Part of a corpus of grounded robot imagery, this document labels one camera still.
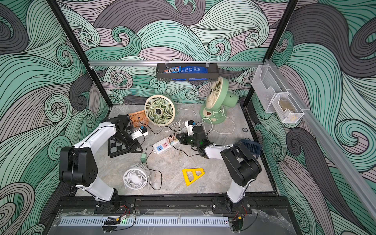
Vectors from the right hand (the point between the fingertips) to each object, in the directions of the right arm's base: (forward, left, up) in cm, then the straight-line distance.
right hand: (177, 135), depth 90 cm
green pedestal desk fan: (+15, -25, +17) cm, 34 cm away
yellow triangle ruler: (-23, -11, -9) cm, 27 cm away
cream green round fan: (+18, +12, +5) cm, 22 cm away
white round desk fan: (-25, +20, 0) cm, 32 cm away
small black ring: (+13, -49, -12) cm, 52 cm away
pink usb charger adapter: (-1, +4, -3) cm, 5 cm away
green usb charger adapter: (-11, +21, -7) cm, 25 cm away
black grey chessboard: (-6, +39, -5) cm, 40 cm away
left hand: (-8, +23, +1) cm, 24 cm away
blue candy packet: (+34, -6, +25) cm, 43 cm away
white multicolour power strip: (-4, +10, -7) cm, 13 cm away
